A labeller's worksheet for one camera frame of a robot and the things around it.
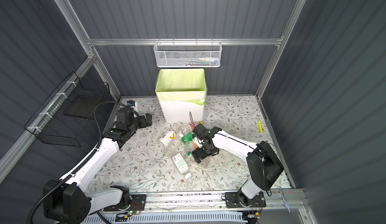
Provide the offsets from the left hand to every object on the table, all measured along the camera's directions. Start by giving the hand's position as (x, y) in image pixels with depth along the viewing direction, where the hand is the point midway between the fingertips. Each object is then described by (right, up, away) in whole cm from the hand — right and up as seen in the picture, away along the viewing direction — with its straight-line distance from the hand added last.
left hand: (143, 116), depth 82 cm
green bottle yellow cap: (+24, -15, +13) cm, 31 cm away
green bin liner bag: (+20, +21, +19) cm, 34 cm away
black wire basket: (-33, +1, -10) cm, 35 cm away
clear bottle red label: (+22, -8, +20) cm, 31 cm away
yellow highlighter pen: (+73, -8, +19) cm, 76 cm away
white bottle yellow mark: (+12, -14, +9) cm, 20 cm away
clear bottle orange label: (+27, -18, +6) cm, 33 cm away
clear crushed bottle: (+19, -20, +10) cm, 29 cm away
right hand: (+34, -23, +2) cm, 41 cm away
